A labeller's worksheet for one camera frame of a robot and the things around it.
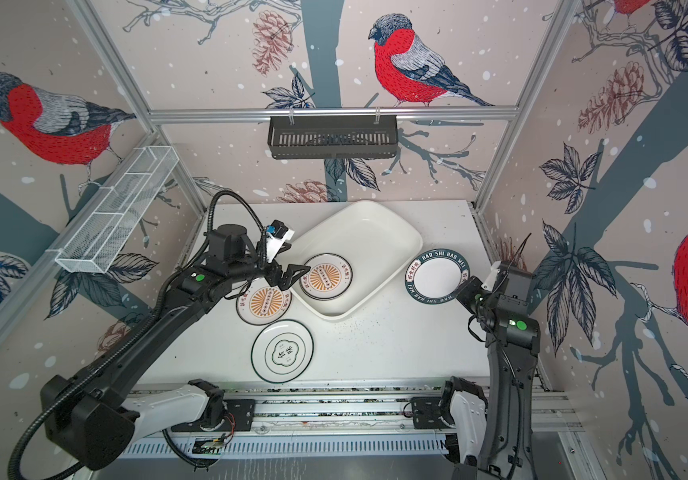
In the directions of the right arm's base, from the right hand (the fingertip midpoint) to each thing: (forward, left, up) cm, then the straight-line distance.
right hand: (458, 285), depth 74 cm
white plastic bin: (+31, +21, -19) cm, 42 cm away
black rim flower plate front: (-12, +47, -19) cm, 52 cm away
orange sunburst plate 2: (+3, +57, -19) cm, 60 cm away
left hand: (+3, +41, +7) cm, 42 cm away
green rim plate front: (+7, +4, -7) cm, 10 cm away
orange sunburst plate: (+13, +36, -18) cm, 42 cm away
